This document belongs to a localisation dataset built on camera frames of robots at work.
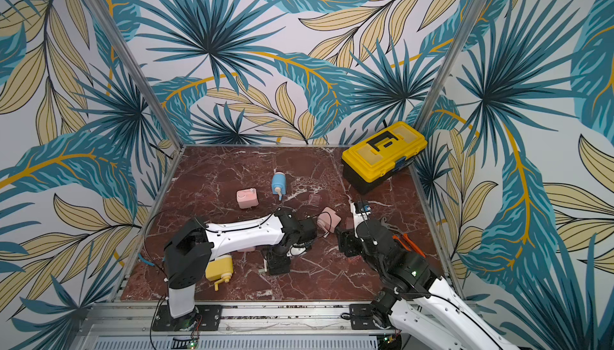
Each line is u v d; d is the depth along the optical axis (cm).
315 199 102
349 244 61
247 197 95
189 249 49
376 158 93
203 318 72
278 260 72
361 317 73
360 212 60
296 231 60
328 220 93
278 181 99
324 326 73
